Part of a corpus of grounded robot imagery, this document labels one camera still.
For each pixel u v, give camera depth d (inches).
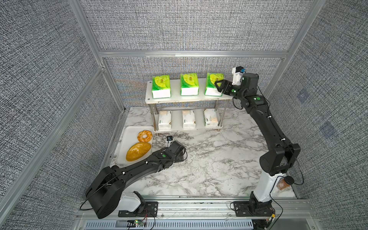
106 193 16.3
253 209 26.1
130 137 40.6
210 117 38.5
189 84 30.1
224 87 27.3
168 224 27.6
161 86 29.5
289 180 29.2
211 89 30.1
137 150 35.4
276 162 19.0
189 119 38.5
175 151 25.6
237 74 27.4
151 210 29.0
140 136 39.5
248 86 23.5
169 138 30.1
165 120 39.1
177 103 47.7
